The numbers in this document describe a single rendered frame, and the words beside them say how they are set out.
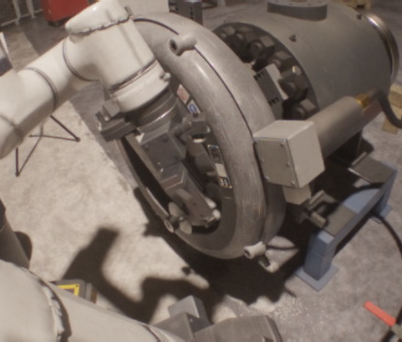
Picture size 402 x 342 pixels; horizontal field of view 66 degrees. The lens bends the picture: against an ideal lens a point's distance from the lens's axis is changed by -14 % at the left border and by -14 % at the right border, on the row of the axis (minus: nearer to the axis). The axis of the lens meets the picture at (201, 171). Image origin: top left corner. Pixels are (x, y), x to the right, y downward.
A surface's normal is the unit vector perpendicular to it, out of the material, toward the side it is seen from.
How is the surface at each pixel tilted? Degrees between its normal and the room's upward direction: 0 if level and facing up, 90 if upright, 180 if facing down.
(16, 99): 69
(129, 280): 0
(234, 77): 42
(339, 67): 55
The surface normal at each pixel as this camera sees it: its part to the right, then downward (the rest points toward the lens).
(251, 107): 0.43, -0.11
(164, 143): -0.05, 0.54
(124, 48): 0.45, 0.23
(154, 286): -0.10, -0.77
